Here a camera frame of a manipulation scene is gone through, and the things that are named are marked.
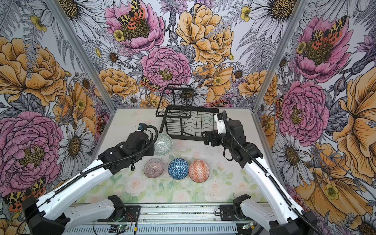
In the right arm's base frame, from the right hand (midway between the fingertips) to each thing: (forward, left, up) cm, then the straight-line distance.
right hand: (210, 137), depth 74 cm
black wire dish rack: (+15, +15, -3) cm, 21 cm away
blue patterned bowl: (-6, +17, -22) cm, 29 cm away
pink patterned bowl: (-5, +32, -23) cm, 40 cm away
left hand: (-2, +30, -5) cm, 31 cm away
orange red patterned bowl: (-8, +6, -22) cm, 24 cm away
